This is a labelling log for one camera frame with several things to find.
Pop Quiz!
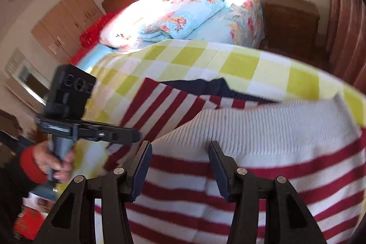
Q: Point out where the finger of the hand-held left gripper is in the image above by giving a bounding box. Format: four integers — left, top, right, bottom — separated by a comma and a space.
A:
116, 125, 142, 145

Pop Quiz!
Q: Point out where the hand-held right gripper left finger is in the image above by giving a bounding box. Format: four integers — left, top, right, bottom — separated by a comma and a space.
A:
33, 140, 153, 244

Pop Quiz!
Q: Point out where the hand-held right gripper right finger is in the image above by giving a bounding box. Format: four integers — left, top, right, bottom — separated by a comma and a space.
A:
208, 141, 326, 244

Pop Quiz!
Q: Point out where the red grey striped navy sweater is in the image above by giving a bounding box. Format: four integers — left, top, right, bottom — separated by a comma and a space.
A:
94, 77, 366, 244

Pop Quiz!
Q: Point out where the person's left forearm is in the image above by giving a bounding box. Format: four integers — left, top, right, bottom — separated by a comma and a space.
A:
0, 145, 48, 222

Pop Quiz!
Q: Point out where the person's left hand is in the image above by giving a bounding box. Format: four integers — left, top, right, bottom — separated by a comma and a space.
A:
31, 141, 75, 180

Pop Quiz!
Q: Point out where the white framed interior window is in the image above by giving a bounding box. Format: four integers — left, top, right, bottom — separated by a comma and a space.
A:
4, 48, 50, 102

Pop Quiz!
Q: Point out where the light blue blanket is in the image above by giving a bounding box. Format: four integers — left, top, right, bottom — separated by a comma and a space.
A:
76, 42, 115, 73

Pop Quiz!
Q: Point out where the red blanket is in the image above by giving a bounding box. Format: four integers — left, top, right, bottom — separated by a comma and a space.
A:
70, 13, 115, 64

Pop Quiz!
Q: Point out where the light wooden wardrobe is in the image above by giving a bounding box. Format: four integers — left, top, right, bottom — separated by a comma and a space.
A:
31, 0, 103, 60

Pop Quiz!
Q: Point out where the white printed pillow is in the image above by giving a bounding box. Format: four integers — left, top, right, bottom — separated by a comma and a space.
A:
99, 0, 172, 50

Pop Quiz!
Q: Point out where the yellow white checked bedsheet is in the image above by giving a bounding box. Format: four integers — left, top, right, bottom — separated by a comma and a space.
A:
69, 38, 366, 184

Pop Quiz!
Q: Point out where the light blue floral quilt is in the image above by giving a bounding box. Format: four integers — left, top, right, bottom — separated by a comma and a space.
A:
137, 0, 265, 50

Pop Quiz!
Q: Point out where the brown wooden nightstand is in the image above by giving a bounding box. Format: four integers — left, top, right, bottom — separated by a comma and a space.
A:
263, 0, 320, 50

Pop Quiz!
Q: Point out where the pink floral curtain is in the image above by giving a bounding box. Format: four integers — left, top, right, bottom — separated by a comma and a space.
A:
326, 0, 366, 87

